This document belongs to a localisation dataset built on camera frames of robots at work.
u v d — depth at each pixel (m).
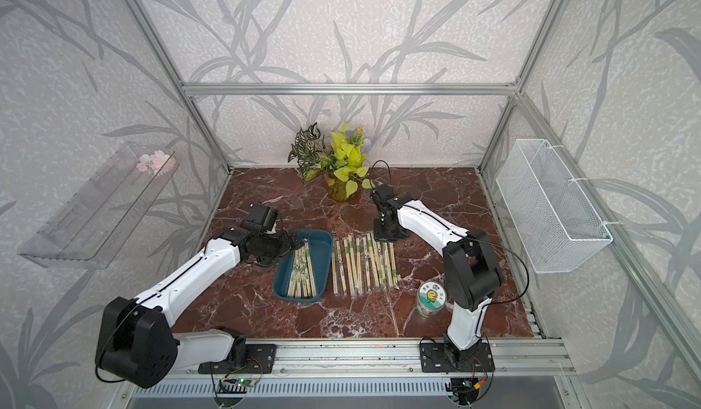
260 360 0.73
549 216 0.61
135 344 0.40
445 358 0.73
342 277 0.89
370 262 0.92
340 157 0.92
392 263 0.92
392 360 0.75
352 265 0.91
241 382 0.70
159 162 0.76
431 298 0.77
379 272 0.89
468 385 0.74
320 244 1.00
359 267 0.91
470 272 0.47
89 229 0.65
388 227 0.77
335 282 0.88
